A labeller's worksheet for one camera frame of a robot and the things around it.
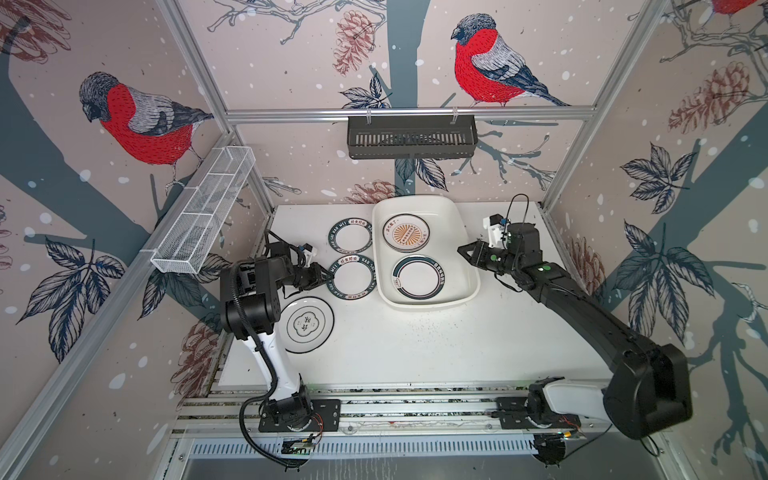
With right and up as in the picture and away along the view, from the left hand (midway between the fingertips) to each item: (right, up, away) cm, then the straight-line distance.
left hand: (328, 276), depth 98 cm
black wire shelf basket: (+30, +50, +8) cm, 59 cm away
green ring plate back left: (+5, +14, +16) cm, 21 cm away
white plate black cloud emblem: (-5, -14, -8) cm, 17 cm away
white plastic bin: (+43, +19, +16) cm, 50 cm away
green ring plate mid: (+7, 0, +3) cm, 8 cm away
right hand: (+40, +9, -17) cm, 44 cm away
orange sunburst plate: (+27, +14, +12) cm, 33 cm away
